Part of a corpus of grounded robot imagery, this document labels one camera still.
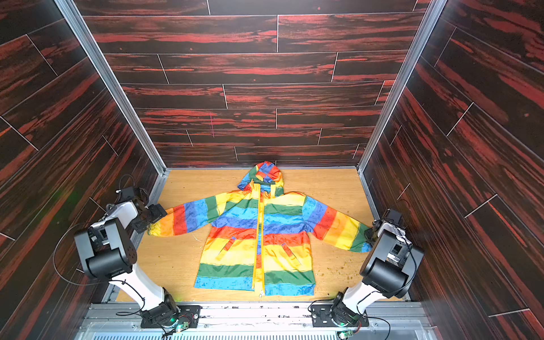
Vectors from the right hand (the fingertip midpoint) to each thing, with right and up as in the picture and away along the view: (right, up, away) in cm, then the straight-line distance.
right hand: (378, 242), depth 91 cm
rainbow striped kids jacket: (-52, +3, +3) cm, 52 cm away
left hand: (-99, +10, +5) cm, 100 cm away
